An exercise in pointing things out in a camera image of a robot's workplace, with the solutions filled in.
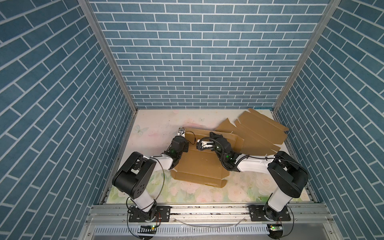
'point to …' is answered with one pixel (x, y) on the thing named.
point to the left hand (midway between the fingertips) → (184, 138)
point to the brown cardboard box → (208, 160)
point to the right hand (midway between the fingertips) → (212, 129)
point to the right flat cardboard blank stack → (262, 134)
